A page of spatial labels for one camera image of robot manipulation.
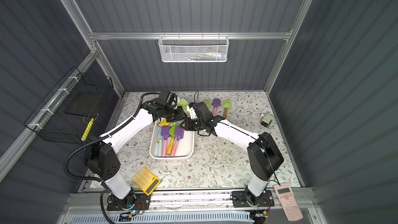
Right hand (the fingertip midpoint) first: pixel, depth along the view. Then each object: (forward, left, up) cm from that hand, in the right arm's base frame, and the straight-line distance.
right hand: (183, 125), depth 82 cm
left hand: (+3, -3, +2) cm, 5 cm away
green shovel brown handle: (+28, -27, -16) cm, 42 cm away
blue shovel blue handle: (-5, +15, -15) cm, 22 cm away
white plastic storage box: (-7, 0, -15) cm, 16 cm away
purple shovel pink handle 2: (+4, +4, -14) cm, 15 cm away
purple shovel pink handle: (+31, -20, -17) cm, 41 cm away
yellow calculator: (-24, +19, -15) cm, 34 cm away
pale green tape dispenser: (+13, -53, -13) cm, 56 cm away
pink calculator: (-33, -51, -15) cm, 63 cm away
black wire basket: (-2, +54, +13) cm, 55 cm away
